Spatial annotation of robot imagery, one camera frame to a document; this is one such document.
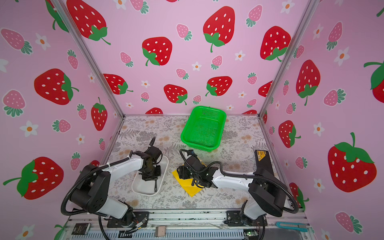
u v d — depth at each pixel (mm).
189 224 731
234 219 731
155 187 843
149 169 762
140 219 735
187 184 856
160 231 687
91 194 439
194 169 615
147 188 833
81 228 700
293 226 716
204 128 1111
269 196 428
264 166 938
